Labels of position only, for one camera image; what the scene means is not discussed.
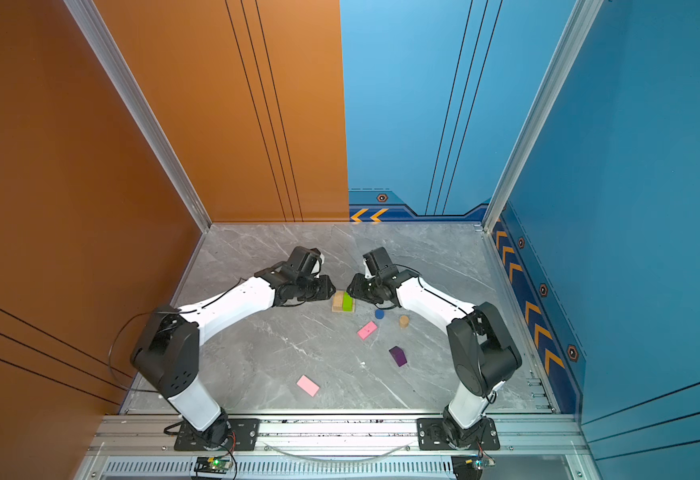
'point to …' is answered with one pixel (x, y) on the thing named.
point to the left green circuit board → (209, 464)
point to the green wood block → (348, 303)
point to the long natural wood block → (338, 301)
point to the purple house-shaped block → (398, 355)
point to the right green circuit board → (470, 467)
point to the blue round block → (379, 314)
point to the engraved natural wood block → (337, 307)
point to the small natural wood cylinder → (404, 321)
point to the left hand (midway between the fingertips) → (335, 287)
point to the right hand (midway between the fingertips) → (348, 291)
